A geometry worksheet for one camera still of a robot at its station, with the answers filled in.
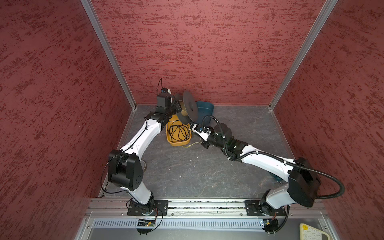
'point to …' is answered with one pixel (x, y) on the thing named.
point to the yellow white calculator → (308, 233)
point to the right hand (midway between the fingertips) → (194, 134)
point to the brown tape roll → (145, 166)
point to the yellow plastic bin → (178, 143)
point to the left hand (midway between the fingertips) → (179, 105)
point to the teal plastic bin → (204, 109)
